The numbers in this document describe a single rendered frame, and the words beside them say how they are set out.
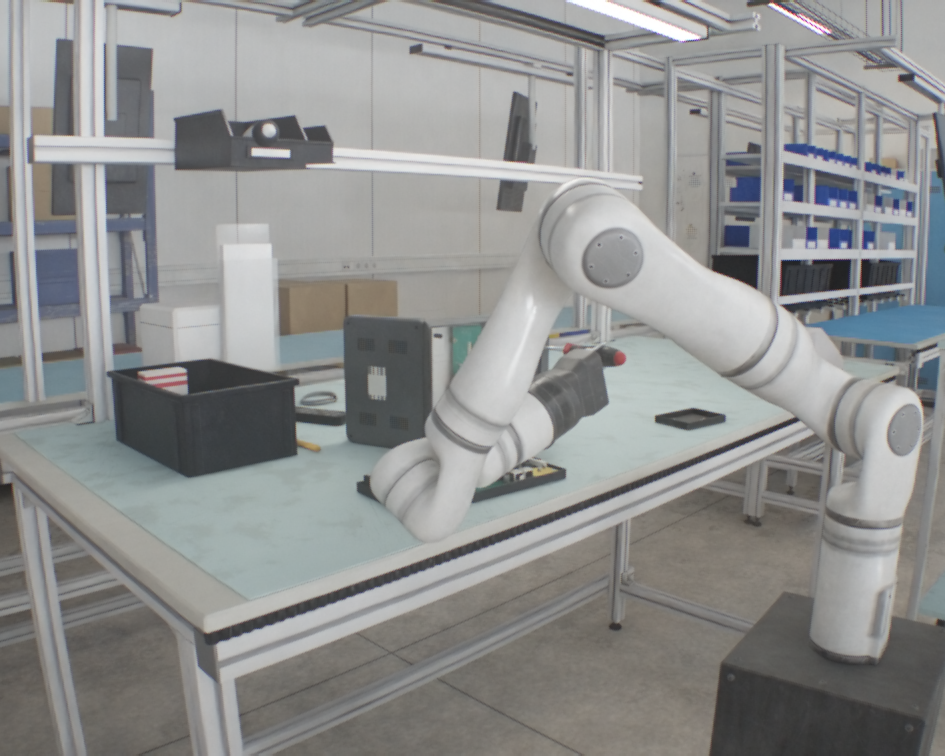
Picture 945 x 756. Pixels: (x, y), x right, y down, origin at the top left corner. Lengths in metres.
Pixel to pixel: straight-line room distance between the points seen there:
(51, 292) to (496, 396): 4.05
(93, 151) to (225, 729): 1.02
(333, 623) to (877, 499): 0.61
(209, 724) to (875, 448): 0.79
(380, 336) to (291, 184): 4.61
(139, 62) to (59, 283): 2.00
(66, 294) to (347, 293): 1.60
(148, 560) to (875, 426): 0.80
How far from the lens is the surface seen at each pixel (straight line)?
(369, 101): 6.32
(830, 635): 1.03
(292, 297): 4.65
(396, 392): 1.27
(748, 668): 1.00
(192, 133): 1.53
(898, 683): 1.02
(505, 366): 0.76
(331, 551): 0.90
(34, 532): 1.58
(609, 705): 2.49
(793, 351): 0.83
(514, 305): 0.77
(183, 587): 0.85
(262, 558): 0.90
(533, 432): 0.89
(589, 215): 0.68
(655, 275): 0.72
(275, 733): 2.07
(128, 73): 2.93
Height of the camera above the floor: 1.34
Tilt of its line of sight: 10 degrees down
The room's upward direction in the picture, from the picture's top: straight up
